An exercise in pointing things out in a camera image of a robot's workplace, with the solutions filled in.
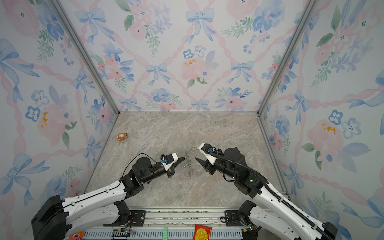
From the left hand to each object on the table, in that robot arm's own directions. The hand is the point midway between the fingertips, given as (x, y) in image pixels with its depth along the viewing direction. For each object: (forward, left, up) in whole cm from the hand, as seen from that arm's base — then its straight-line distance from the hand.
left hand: (183, 156), depth 71 cm
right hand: (+1, -9, +3) cm, 9 cm away
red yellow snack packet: (-28, -9, -21) cm, 36 cm away
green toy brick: (-28, +8, -21) cm, 36 cm away
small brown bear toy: (+25, +45, -19) cm, 55 cm away
